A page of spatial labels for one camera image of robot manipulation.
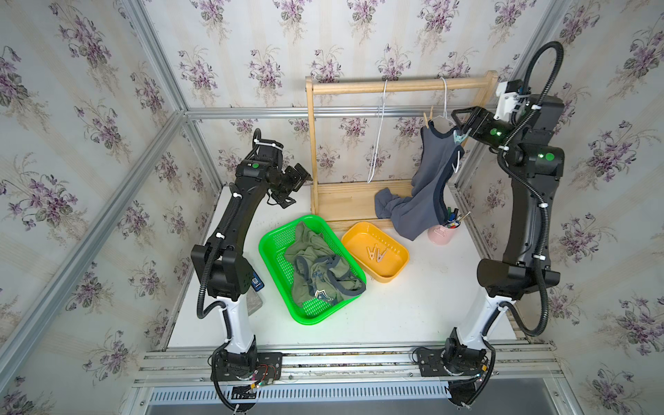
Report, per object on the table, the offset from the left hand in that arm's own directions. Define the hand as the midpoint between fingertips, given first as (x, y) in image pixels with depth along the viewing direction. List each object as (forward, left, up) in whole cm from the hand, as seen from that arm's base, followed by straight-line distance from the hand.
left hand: (306, 186), depth 84 cm
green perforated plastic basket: (-10, +13, -22) cm, 27 cm away
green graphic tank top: (-22, -4, -17) cm, 28 cm away
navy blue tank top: (-8, -38, -3) cm, 39 cm away
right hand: (+2, -44, +25) cm, 50 cm away
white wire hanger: (+32, -28, 0) cm, 43 cm away
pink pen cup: (-7, -49, -18) cm, 53 cm away
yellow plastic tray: (-12, -26, -25) cm, 38 cm away
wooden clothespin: (-11, -24, -24) cm, 36 cm away
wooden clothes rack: (+15, -18, -27) cm, 36 cm away
